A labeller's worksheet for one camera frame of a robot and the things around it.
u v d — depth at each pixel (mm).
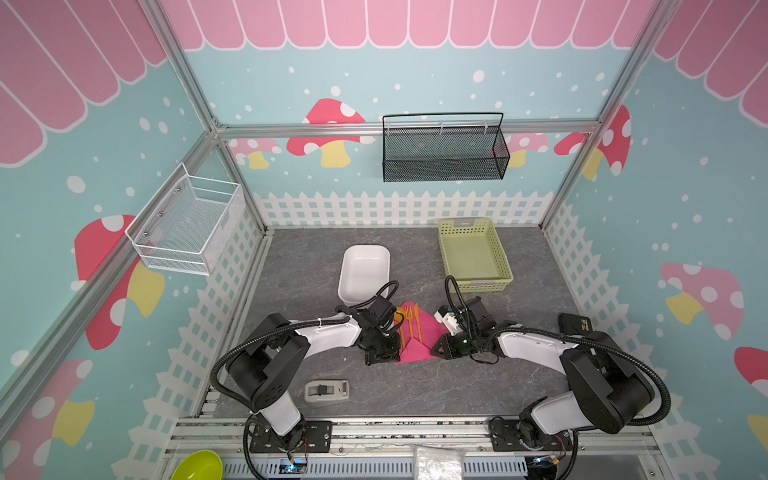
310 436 743
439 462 683
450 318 831
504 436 738
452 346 785
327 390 793
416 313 961
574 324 921
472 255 1130
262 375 454
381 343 775
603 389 438
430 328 917
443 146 943
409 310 967
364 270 1090
